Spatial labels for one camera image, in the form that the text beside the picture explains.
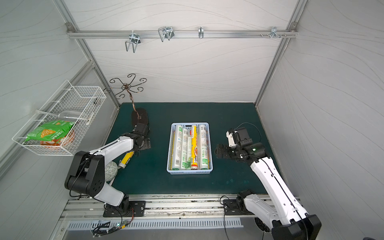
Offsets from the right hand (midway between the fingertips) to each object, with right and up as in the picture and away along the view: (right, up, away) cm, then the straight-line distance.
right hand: (224, 151), depth 75 cm
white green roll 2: (-10, 0, +13) cm, 16 cm away
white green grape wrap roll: (-22, -2, +15) cm, 27 cm away
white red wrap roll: (-26, 0, +12) cm, 28 cm away
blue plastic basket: (-20, -13, +7) cm, 25 cm away
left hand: (-50, 0, +16) cm, 52 cm away
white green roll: (-19, -4, +13) cm, 23 cm away
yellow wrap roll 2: (-15, 0, +13) cm, 20 cm away
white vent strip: (-59, -35, -4) cm, 69 cm away
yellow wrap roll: (-57, -9, +10) cm, 59 cm away
